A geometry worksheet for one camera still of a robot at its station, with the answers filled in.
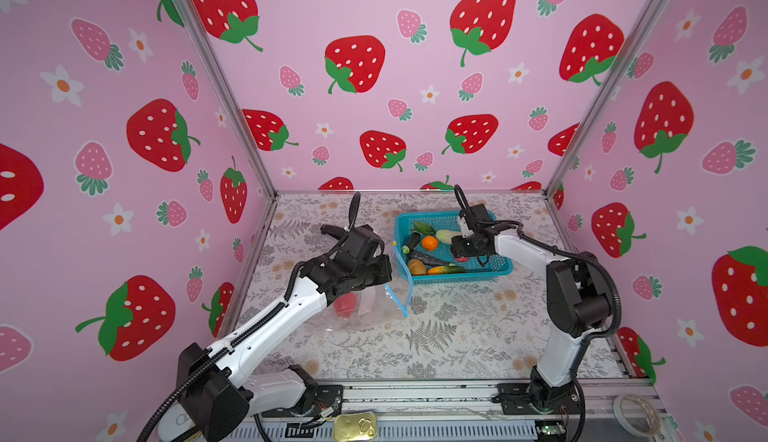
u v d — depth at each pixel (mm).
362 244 563
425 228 1016
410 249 963
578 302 498
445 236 1005
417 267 929
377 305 921
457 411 731
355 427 673
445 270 949
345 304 839
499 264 676
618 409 716
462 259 943
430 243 1009
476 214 770
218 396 372
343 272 530
